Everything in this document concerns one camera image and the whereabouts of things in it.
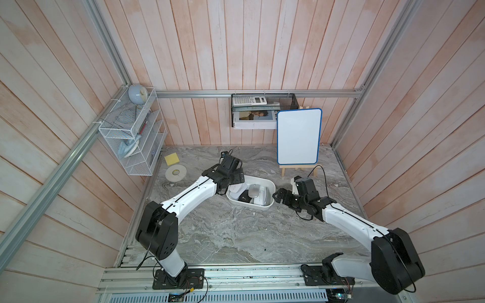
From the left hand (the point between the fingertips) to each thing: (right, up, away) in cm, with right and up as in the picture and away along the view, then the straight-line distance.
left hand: (234, 178), depth 88 cm
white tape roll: (-35, +1, +19) cm, 40 cm away
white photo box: (+10, +29, +5) cm, 31 cm away
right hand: (+21, -9, 0) cm, 23 cm away
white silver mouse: (+15, -11, +5) cm, 19 cm away
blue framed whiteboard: (+31, +20, +2) cm, 37 cm away
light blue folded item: (-48, +15, -6) cm, 50 cm away
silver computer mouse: (+10, -8, +9) cm, 16 cm away
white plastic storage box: (+17, -3, +12) cm, 21 cm away
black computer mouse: (+5, -10, +5) cm, 12 cm away
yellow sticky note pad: (-39, +9, +27) cm, 49 cm away
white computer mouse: (0, -7, +7) cm, 10 cm away
